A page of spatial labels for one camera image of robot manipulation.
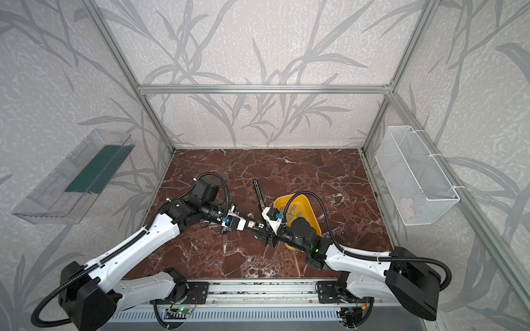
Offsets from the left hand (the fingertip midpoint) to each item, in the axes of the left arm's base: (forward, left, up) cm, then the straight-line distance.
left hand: (255, 215), depth 68 cm
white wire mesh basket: (+3, -51, +12) cm, 52 cm away
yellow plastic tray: (+16, -16, -24) cm, 33 cm away
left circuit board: (-25, +24, -23) cm, 42 cm away
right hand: (+2, 0, -4) cm, 5 cm away
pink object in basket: (+4, -53, -1) cm, 53 cm away
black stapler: (+21, +1, -23) cm, 31 cm away
